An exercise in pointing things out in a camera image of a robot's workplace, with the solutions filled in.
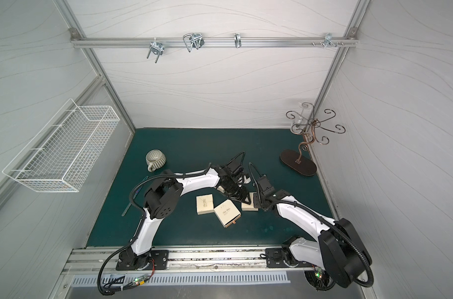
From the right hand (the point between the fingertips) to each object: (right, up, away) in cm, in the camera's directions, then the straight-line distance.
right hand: (260, 197), depth 88 cm
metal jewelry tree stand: (+21, +34, -7) cm, 40 cm away
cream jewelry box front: (-16, -6, -4) cm, 17 cm away
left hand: (-6, -3, -2) cm, 7 cm away
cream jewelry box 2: (-6, -4, -4) cm, 8 cm away
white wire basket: (-78, +20, -22) cm, 84 cm away
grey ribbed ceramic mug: (-58, +17, +16) cm, 62 cm away
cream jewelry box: (-27, -3, -2) cm, 27 cm away
